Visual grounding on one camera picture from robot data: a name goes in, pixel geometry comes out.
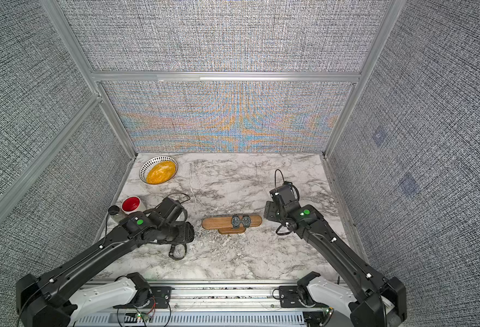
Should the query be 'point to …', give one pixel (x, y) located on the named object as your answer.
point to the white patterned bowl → (148, 163)
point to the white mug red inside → (130, 204)
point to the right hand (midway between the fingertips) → (275, 205)
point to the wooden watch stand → (223, 224)
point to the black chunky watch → (177, 251)
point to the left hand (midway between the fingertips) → (191, 234)
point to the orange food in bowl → (161, 172)
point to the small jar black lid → (114, 210)
